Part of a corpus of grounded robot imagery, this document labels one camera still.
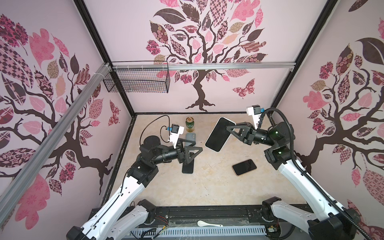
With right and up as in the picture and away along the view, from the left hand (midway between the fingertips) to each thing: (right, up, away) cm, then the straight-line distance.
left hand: (199, 149), depth 61 cm
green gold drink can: (-6, +12, +41) cm, 43 cm away
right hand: (+12, +9, -4) cm, 15 cm away
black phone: (-6, -16, +28) cm, 33 cm away
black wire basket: (-50, +48, +60) cm, 92 cm away
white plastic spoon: (+2, -38, +10) cm, 39 cm away
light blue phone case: (-5, +2, +45) cm, 46 cm away
